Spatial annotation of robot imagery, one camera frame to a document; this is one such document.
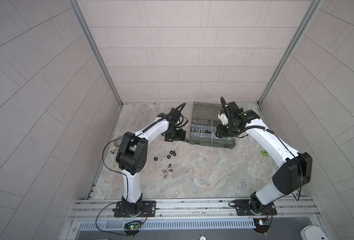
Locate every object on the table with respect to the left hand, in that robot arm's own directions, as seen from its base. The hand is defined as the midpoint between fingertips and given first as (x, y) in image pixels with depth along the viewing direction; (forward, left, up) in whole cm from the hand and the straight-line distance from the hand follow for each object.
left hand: (183, 137), depth 91 cm
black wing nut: (+1, -2, -5) cm, 6 cm away
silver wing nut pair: (-19, +10, -5) cm, 22 cm away
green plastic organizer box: (+13, -14, -3) cm, 20 cm away
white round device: (-45, -56, -2) cm, 72 cm away
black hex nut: (-7, +7, -6) cm, 12 cm away
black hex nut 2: (-10, +9, -6) cm, 15 cm away
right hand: (-3, -19, +9) cm, 22 cm away
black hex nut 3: (-12, +16, -5) cm, 21 cm away
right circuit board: (-43, -37, -6) cm, 57 cm away
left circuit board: (-44, +22, -2) cm, 49 cm away
